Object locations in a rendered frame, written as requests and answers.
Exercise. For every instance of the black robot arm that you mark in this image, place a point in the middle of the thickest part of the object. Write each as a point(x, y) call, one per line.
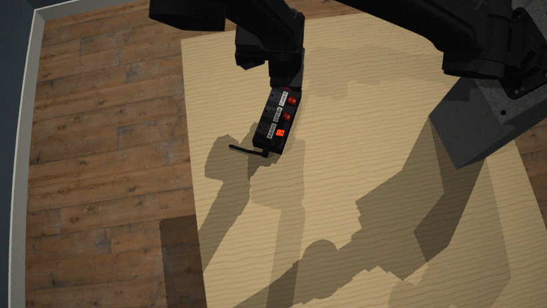
point(475, 45)

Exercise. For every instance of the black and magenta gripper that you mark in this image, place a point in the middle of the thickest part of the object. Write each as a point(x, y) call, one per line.
point(294, 76)

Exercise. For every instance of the black power strip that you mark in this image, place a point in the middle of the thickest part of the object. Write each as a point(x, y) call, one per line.
point(275, 122)

